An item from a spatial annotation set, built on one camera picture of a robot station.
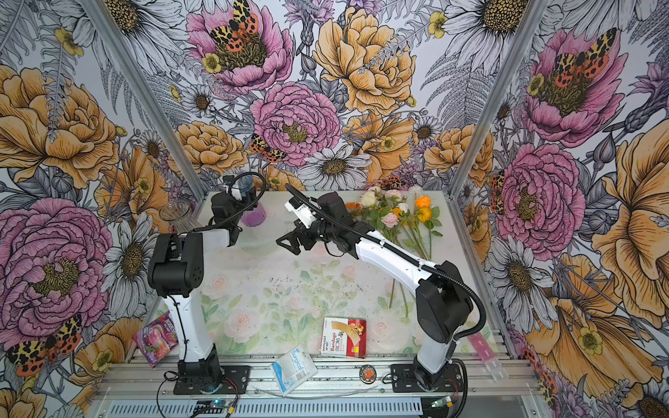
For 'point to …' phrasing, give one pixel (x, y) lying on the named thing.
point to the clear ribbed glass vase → (179, 213)
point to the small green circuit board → (219, 403)
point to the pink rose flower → (395, 193)
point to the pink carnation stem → (389, 220)
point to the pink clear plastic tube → (492, 364)
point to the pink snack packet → (157, 339)
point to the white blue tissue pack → (293, 369)
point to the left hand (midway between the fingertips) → (246, 191)
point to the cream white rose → (368, 198)
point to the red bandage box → (344, 338)
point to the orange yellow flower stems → (427, 217)
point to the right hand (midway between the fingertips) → (290, 238)
